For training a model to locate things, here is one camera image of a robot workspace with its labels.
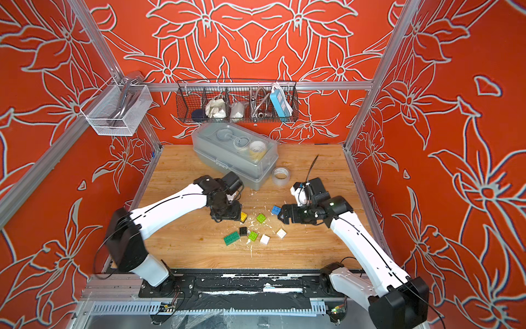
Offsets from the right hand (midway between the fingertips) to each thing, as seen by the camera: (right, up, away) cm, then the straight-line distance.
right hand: (284, 215), depth 75 cm
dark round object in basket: (-40, +43, +23) cm, 63 cm away
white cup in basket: (-20, +44, +18) cm, 51 cm away
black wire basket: (-21, +51, +25) cm, 60 cm away
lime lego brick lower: (-12, -11, +9) cm, 19 cm away
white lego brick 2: (0, -10, +11) cm, 15 cm away
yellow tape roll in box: (-11, +26, +22) cm, 36 cm away
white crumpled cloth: (-30, +45, +17) cm, 56 cm away
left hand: (-19, -2, +5) cm, 20 cm away
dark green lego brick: (-21, -12, +9) cm, 26 cm away
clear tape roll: (+2, +13, +32) cm, 34 cm away
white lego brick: (-7, -12, +9) cm, 17 cm away
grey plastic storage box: (-15, +23, +18) cm, 33 cm away
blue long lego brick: (-2, -2, +17) cm, 18 cm away
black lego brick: (-17, -10, +11) cm, 22 cm away
